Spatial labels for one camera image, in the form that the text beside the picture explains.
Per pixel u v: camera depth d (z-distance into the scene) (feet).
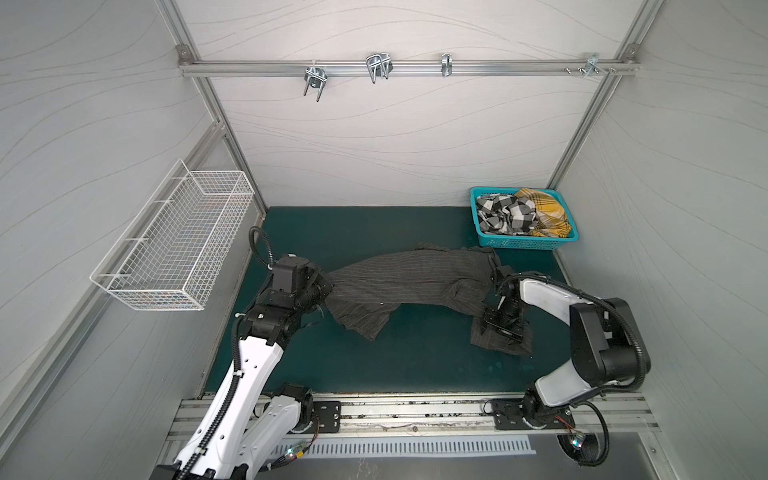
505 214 3.53
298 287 1.82
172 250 2.26
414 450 2.30
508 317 2.47
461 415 2.46
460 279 3.10
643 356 1.49
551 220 3.42
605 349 1.51
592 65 2.51
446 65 2.57
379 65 2.51
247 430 1.71
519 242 3.41
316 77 2.61
